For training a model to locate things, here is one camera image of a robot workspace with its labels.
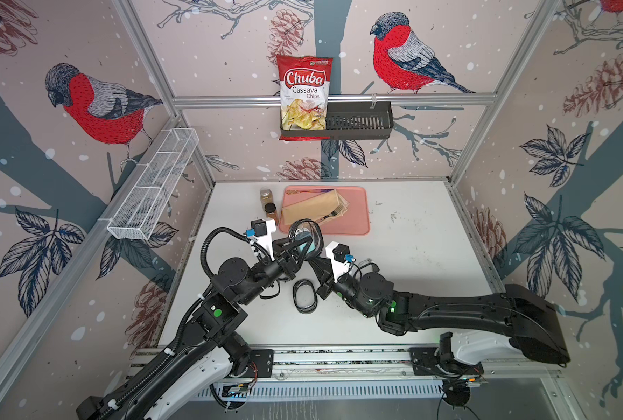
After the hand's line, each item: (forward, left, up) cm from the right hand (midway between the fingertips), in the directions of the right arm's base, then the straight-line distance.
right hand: (309, 257), depth 66 cm
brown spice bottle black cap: (+30, +18, -18) cm, 40 cm away
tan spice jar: (+37, +21, -17) cm, 46 cm away
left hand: (+1, -1, +8) cm, 8 cm away
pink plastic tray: (+32, -16, -28) cm, 46 cm away
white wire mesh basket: (+21, +49, +5) cm, 54 cm away
